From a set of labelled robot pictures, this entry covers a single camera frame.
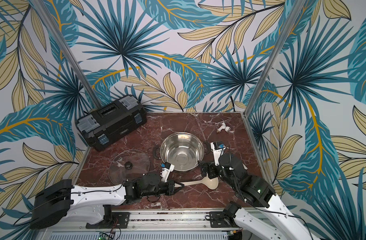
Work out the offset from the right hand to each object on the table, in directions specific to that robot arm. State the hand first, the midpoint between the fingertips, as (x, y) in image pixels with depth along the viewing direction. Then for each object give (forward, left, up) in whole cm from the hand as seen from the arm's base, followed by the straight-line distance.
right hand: (207, 158), depth 67 cm
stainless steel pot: (+19, +10, -24) cm, 32 cm away
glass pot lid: (+9, +43, -22) cm, 49 cm away
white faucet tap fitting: (+36, -21, -23) cm, 47 cm away
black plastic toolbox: (+32, +55, -8) cm, 64 cm away
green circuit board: (-26, +49, -28) cm, 62 cm away
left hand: (-9, +11, -14) cm, 20 cm away
